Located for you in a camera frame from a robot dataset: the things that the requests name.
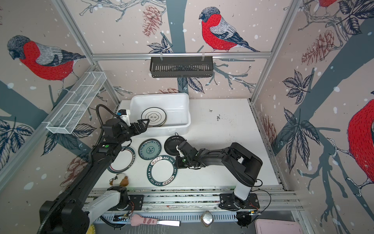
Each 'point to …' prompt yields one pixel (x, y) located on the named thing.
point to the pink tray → (269, 226)
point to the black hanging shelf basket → (181, 67)
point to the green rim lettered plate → (161, 170)
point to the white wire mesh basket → (65, 119)
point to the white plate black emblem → (157, 116)
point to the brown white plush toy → (124, 183)
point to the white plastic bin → (177, 105)
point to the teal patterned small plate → (149, 148)
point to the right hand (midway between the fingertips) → (173, 166)
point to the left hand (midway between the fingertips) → (143, 121)
